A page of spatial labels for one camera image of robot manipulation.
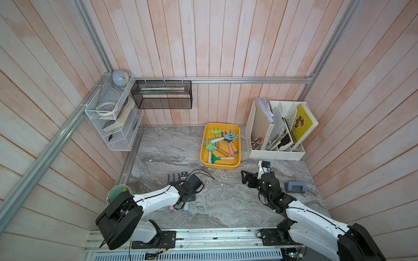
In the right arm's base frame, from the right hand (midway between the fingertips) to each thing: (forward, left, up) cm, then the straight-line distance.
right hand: (247, 171), depth 86 cm
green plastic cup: (-14, +65, +5) cm, 66 cm away
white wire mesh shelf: (+10, +64, +22) cm, 69 cm away
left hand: (-11, +33, -9) cm, 36 cm away
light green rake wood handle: (+18, +13, -7) cm, 24 cm away
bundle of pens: (+13, -6, +8) cm, 16 cm away
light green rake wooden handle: (+36, +16, -8) cm, 41 cm away
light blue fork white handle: (+30, +9, -7) cm, 32 cm away
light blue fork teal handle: (-17, +32, -7) cm, 37 cm away
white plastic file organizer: (+15, -10, +18) cm, 26 cm away
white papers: (+31, -11, +20) cm, 38 cm away
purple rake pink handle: (+20, +7, -6) cm, 22 cm away
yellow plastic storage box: (+23, +14, -8) cm, 28 cm away
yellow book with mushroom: (+25, -33, +12) cm, 43 cm away
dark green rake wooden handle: (+14, +18, -9) cm, 24 cm away
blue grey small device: (-5, -27, -7) cm, 29 cm away
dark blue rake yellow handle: (+34, +11, -8) cm, 37 cm away
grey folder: (+24, -19, +11) cm, 33 cm away
